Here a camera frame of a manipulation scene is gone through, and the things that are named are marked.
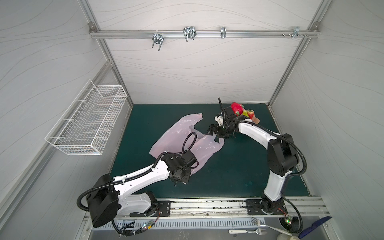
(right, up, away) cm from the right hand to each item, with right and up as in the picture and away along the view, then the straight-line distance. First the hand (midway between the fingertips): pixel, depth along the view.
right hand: (213, 130), depth 92 cm
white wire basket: (-63, +4, -23) cm, 67 cm away
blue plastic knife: (+45, -44, -22) cm, 66 cm away
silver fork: (+18, -42, -22) cm, 51 cm away
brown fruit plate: (+32, +6, +15) cm, 36 cm away
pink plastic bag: (-22, -5, +3) cm, 22 cm away
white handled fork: (+19, -45, -24) cm, 54 cm away
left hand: (-16, -23, -13) cm, 31 cm away
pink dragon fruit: (+18, +15, +11) cm, 25 cm away
